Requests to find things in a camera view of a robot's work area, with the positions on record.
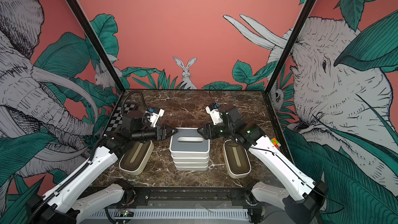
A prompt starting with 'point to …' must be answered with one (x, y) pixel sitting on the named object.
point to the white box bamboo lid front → (199, 169)
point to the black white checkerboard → (115, 120)
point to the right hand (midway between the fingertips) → (201, 127)
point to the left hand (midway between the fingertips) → (176, 130)
